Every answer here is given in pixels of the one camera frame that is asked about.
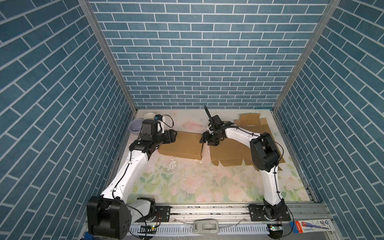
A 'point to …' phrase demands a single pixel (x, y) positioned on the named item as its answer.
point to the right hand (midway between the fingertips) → (201, 141)
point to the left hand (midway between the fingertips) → (172, 132)
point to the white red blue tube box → (310, 226)
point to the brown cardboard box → (186, 145)
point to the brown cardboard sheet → (230, 150)
